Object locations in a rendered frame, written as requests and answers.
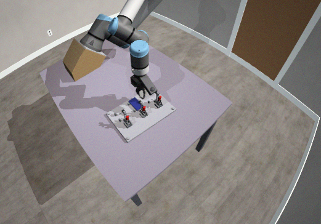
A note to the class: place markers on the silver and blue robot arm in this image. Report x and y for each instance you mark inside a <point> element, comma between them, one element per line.
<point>122,31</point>

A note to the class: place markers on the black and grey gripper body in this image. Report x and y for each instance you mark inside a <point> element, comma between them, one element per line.
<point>136,83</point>

